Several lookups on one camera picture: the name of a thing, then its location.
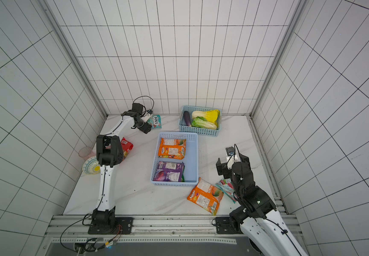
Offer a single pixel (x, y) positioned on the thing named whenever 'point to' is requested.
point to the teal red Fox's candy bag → (226, 186)
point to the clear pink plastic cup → (86, 152)
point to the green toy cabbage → (201, 122)
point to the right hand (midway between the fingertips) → (224, 155)
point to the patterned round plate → (91, 166)
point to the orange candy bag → (172, 148)
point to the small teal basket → (201, 131)
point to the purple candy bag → (169, 171)
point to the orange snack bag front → (206, 195)
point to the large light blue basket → (190, 176)
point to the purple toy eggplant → (187, 117)
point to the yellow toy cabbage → (212, 114)
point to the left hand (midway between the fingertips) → (143, 127)
